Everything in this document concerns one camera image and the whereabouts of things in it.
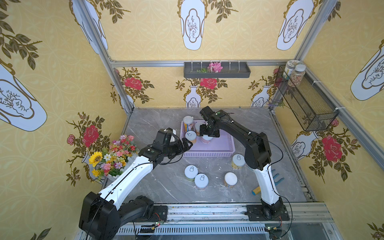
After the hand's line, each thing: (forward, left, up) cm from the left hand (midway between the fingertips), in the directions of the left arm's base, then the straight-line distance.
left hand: (182, 145), depth 81 cm
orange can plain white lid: (-16, -25, -8) cm, 31 cm away
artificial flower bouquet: (-8, +35, 0) cm, 36 cm away
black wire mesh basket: (+12, -71, +14) cm, 73 cm away
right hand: (+15, -17, -8) cm, 24 cm away
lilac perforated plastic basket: (+7, -26, -14) cm, 31 cm away
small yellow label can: (+14, -5, -12) cm, 19 cm away
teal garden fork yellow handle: (-24, -34, +1) cm, 42 cm away
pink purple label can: (-16, -10, -11) cm, 22 cm away
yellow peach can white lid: (+18, -9, -6) cm, 21 cm away
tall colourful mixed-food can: (+18, -3, -3) cm, 18 cm away
